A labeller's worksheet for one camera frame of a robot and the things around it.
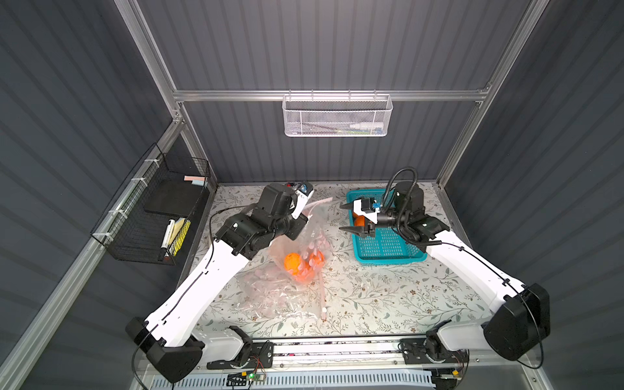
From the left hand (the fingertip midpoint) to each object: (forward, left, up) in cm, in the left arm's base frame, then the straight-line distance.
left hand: (295, 211), depth 68 cm
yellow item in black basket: (-9, +33, -5) cm, 35 cm away
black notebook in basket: (+9, +39, -2) cm, 40 cm away
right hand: (0, -15, -1) cm, 15 cm away
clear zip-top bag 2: (-12, +12, -32) cm, 36 cm away
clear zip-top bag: (-7, -2, -15) cm, 17 cm away
